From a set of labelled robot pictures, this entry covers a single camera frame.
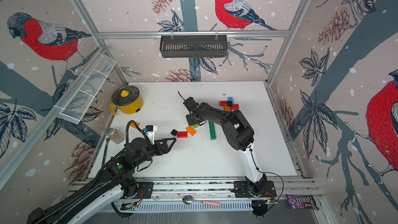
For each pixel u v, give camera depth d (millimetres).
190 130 925
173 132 925
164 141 684
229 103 1037
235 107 1033
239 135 537
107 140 902
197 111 707
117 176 549
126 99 1023
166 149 676
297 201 688
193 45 1063
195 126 944
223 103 1039
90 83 896
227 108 1007
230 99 1069
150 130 702
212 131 930
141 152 611
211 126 956
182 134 919
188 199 724
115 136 846
